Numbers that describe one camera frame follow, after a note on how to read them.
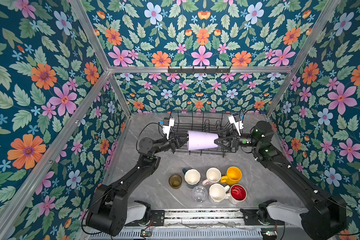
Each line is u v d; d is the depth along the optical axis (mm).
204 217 750
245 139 602
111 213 406
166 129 622
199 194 809
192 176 851
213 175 854
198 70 916
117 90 1031
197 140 590
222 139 583
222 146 595
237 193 801
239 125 575
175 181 847
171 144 608
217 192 779
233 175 863
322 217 379
